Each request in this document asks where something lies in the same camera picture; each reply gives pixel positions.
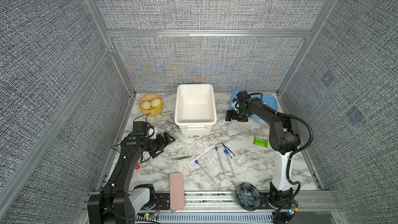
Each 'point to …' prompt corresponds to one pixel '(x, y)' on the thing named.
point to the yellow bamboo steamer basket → (153, 112)
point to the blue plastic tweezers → (225, 147)
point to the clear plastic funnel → (240, 160)
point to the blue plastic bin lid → (270, 100)
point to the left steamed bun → (145, 104)
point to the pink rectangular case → (176, 185)
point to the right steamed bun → (155, 102)
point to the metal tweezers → (181, 157)
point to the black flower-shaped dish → (247, 196)
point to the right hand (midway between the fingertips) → (232, 118)
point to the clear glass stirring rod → (210, 148)
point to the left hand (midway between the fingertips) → (169, 144)
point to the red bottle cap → (137, 167)
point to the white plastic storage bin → (195, 111)
